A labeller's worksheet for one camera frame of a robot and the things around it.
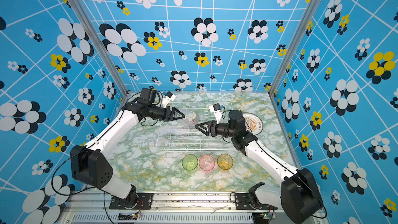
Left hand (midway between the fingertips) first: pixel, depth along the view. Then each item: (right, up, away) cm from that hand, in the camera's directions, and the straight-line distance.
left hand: (181, 116), depth 77 cm
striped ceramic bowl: (+3, -3, +19) cm, 20 cm away
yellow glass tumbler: (+23, -26, +9) cm, 36 cm away
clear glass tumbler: (+4, -3, +19) cm, 19 cm away
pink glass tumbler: (+13, -26, +7) cm, 30 cm away
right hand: (+9, -5, -4) cm, 11 cm away
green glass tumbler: (+3, -26, +7) cm, 28 cm away
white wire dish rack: (-3, -13, +19) cm, 24 cm away
